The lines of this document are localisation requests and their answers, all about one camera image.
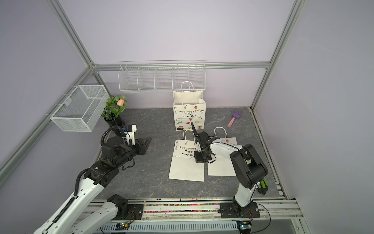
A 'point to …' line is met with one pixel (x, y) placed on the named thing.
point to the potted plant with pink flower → (115, 106)
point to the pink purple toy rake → (235, 114)
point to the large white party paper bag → (222, 166)
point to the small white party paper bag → (184, 166)
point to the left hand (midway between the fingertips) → (150, 139)
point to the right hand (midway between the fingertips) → (197, 159)
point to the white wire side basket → (82, 108)
